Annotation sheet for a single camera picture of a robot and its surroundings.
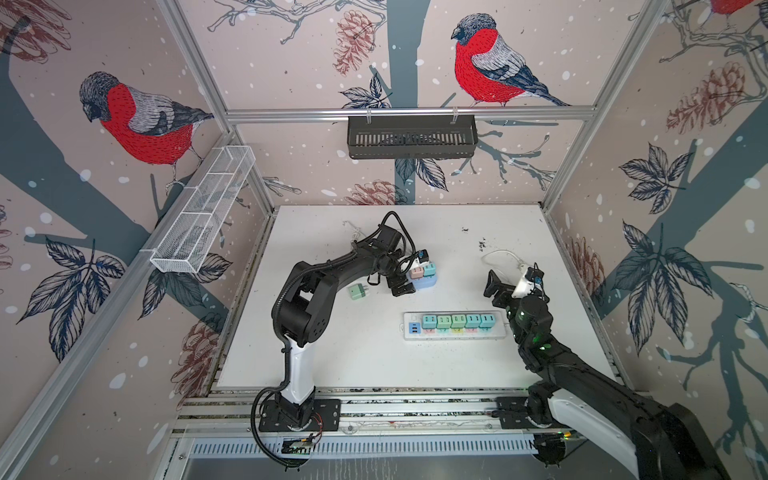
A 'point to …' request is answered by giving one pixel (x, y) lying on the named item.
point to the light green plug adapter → (458, 321)
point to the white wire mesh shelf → (201, 206)
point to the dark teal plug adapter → (429, 270)
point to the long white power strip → (413, 330)
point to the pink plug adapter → (417, 272)
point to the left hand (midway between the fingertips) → (408, 273)
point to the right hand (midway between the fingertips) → (504, 277)
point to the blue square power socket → (424, 283)
